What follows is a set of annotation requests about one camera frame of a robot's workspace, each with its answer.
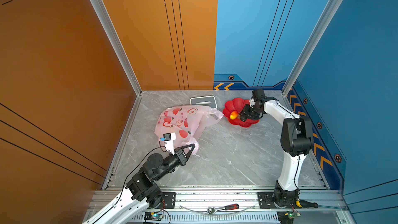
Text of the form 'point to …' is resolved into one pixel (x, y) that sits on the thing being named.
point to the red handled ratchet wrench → (212, 210)
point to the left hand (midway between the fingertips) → (195, 146)
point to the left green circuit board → (153, 215)
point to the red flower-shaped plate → (237, 104)
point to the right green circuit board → (293, 214)
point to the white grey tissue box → (209, 101)
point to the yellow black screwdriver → (306, 204)
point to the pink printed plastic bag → (186, 122)
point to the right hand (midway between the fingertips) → (242, 114)
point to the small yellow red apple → (233, 115)
